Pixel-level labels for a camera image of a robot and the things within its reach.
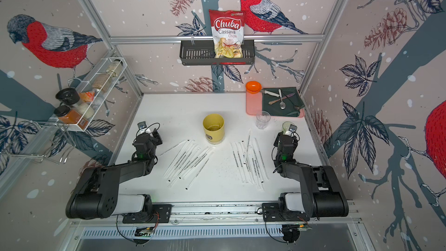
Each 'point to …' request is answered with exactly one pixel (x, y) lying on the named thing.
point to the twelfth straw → (253, 167)
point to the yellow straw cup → (213, 125)
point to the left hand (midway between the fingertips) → (154, 126)
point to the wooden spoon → (272, 102)
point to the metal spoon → (282, 104)
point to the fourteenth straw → (199, 171)
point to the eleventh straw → (262, 160)
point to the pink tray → (254, 104)
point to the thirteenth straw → (248, 144)
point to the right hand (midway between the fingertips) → (286, 131)
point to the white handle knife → (269, 93)
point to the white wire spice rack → (94, 88)
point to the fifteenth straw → (183, 142)
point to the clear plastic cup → (262, 118)
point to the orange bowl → (253, 87)
